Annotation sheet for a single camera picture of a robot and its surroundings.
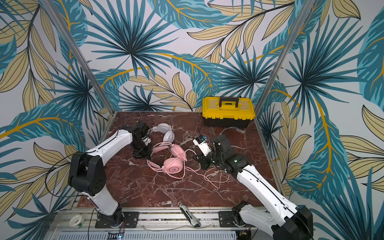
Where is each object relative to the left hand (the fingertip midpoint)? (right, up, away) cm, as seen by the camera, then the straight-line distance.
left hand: (150, 158), depth 85 cm
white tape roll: (-32, -27, -13) cm, 44 cm away
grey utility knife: (+25, -28, -12) cm, 40 cm away
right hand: (+24, +2, -9) cm, 26 cm away
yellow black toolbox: (+47, +27, +15) cm, 57 cm away
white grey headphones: (+5, +17, +16) cm, 24 cm away
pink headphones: (+14, -1, -11) cm, 18 cm away
